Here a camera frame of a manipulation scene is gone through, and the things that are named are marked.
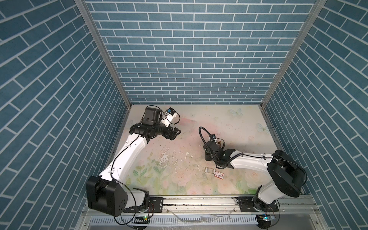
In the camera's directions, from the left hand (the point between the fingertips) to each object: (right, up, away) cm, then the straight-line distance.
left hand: (174, 127), depth 79 cm
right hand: (+19, -16, +11) cm, 27 cm away
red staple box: (+26, -28, +3) cm, 38 cm away
